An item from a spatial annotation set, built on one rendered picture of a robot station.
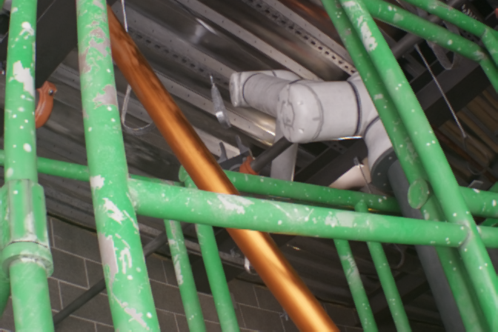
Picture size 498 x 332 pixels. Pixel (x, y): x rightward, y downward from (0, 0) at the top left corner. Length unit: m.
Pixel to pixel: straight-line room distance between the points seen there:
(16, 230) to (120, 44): 0.38
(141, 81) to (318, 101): 0.96
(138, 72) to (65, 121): 1.13
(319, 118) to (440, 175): 0.91
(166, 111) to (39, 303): 0.36
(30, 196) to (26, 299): 0.10
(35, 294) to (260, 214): 0.22
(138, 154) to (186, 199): 1.52
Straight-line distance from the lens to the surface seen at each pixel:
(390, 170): 1.74
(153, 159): 2.14
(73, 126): 1.98
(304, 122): 1.74
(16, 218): 0.58
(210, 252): 1.40
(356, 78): 1.88
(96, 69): 0.65
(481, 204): 1.03
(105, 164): 0.57
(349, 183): 3.66
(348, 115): 1.78
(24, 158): 0.62
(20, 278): 0.55
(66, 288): 3.52
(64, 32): 2.55
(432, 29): 1.41
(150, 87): 0.83
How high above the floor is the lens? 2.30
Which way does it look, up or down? 39 degrees up
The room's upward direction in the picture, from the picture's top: 17 degrees counter-clockwise
